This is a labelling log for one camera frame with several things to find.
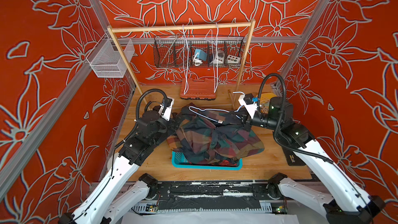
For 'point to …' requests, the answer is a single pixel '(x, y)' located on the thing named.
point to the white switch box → (221, 56)
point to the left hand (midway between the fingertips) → (172, 107)
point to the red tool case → (203, 89)
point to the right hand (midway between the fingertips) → (227, 113)
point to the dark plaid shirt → (213, 136)
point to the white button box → (233, 59)
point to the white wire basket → (107, 60)
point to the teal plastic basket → (179, 161)
